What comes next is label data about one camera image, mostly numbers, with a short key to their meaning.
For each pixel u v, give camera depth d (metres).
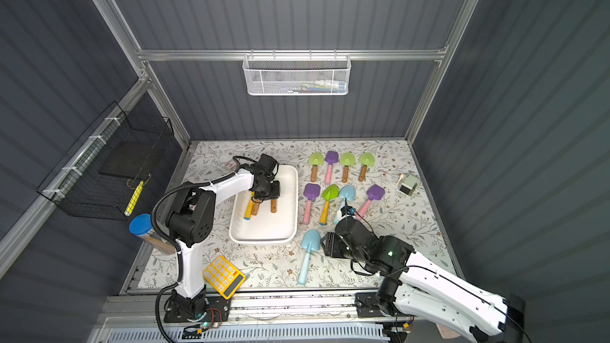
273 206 0.94
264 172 0.78
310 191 1.01
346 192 1.00
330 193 0.99
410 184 0.98
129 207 0.66
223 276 0.79
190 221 0.54
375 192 1.00
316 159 1.12
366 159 1.12
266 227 0.91
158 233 0.51
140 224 0.71
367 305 0.73
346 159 1.12
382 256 0.51
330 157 1.13
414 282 0.47
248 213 0.94
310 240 0.87
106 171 0.72
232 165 1.08
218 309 0.72
